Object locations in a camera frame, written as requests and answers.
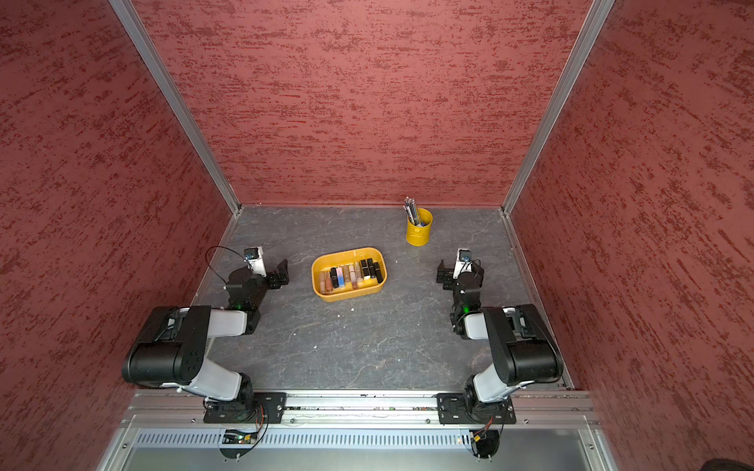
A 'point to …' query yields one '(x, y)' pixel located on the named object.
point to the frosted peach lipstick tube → (322, 282)
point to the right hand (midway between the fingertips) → (456, 264)
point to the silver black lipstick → (357, 269)
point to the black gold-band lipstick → (378, 273)
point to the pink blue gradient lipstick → (341, 278)
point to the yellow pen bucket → (419, 235)
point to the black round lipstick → (334, 278)
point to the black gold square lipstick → (365, 270)
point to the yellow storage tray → (325, 262)
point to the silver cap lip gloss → (328, 282)
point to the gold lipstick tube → (347, 274)
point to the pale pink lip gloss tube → (352, 276)
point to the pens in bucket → (411, 208)
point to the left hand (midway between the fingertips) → (273, 265)
